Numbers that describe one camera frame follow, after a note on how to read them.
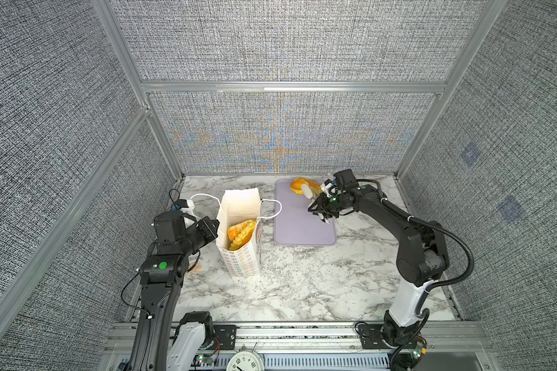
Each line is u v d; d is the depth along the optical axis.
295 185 0.98
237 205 0.78
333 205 0.79
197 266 0.61
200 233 0.62
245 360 0.66
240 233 0.80
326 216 0.82
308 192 0.94
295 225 1.00
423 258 0.50
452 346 0.74
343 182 0.75
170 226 0.50
